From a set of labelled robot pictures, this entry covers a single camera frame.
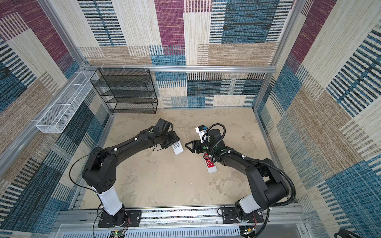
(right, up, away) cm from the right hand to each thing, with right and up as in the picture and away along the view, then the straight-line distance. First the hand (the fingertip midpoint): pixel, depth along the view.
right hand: (189, 146), depth 85 cm
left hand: (-7, +4, +5) cm, 10 cm away
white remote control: (-7, -1, +3) cm, 8 cm away
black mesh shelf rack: (-47, +37, +26) cm, 65 cm away
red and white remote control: (+13, -13, +4) cm, 19 cm away
